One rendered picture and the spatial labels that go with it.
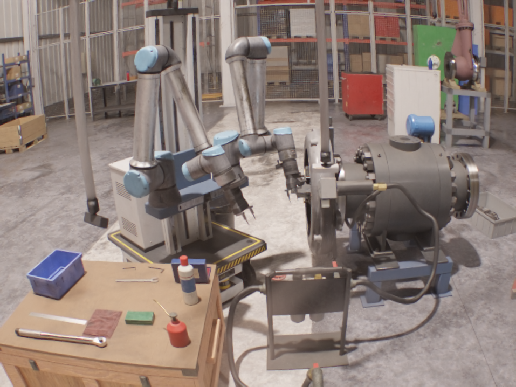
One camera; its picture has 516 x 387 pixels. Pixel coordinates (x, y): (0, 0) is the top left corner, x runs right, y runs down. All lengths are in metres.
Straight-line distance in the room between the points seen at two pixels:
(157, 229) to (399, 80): 4.45
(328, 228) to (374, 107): 5.76
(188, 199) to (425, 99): 4.63
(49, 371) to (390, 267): 1.94
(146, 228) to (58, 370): 1.24
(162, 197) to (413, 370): 1.59
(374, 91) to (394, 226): 5.53
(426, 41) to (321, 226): 7.66
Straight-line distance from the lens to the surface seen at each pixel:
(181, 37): 2.52
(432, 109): 6.43
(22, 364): 1.98
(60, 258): 2.36
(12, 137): 8.71
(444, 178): 2.60
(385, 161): 2.52
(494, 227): 3.63
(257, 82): 2.45
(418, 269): 2.62
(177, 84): 2.06
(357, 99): 7.87
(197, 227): 2.77
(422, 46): 9.62
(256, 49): 2.39
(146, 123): 2.02
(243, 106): 2.27
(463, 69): 6.58
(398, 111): 6.32
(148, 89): 1.98
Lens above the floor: 1.54
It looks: 20 degrees down
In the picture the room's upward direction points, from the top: 2 degrees counter-clockwise
